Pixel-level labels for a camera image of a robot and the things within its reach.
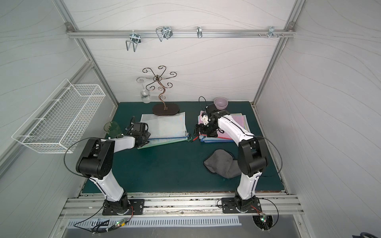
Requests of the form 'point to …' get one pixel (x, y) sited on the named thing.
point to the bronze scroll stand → (161, 109)
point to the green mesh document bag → (157, 142)
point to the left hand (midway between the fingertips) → (149, 134)
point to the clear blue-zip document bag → (165, 126)
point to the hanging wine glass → (145, 94)
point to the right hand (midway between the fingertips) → (201, 134)
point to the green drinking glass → (112, 129)
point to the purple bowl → (221, 103)
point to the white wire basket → (57, 126)
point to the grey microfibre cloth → (222, 162)
